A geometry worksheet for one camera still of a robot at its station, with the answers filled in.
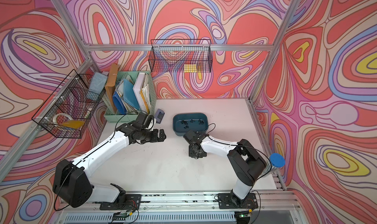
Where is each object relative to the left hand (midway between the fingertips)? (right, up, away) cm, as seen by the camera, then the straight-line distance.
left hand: (161, 137), depth 83 cm
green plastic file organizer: (-25, +14, +22) cm, 37 cm away
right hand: (+21, -13, +6) cm, 25 cm away
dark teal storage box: (+11, +6, +22) cm, 25 cm away
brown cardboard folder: (-32, +29, +6) cm, 44 cm away
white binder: (-14, +29, +8) cm, 33 cm away
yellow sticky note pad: (+17, +42, +8) cm, 46 cm away
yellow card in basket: (-38, +9, -15) cm, 42 cm away
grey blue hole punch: (-6, +12, +21) cm, 25 cm away
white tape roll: (-46, +12, -16) cm, 50 cm away
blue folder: (-23, +25, +11) cm, 36 cm away
